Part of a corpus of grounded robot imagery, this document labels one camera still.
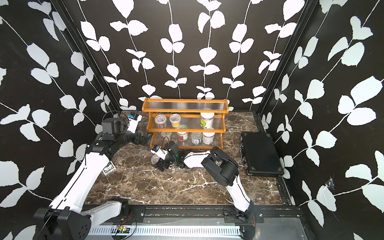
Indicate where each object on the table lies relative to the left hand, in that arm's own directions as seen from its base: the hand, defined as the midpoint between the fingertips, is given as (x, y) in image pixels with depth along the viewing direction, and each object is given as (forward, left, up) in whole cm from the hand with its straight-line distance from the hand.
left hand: (145, 128), depth 77 cm
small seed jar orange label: (+10, -8, -19) cm, 23 cm away
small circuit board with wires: (-41, +11, -26) cm, 50 cm away
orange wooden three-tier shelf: (+23, -25, -25) cm, 43 cm away
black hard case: (-8, -66, -21) cm, 70 cm away
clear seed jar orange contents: (+11, -15, -5) cm, 19 cm away
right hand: (-6, -2, -21) cm, 22 cm away
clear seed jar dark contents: (+10, -6, -6) cm, 13 cm away
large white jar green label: (+7, -34, -3) cm, 35 cm away
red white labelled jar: (+8, -18, -20) cm, 28 cm away
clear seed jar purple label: (-8, -2, -21) cm, 22 cm away
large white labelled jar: (+4, -35, -17) cm, 39 cm away
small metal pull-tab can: (+7, -28, -20) cm, 35 cm away
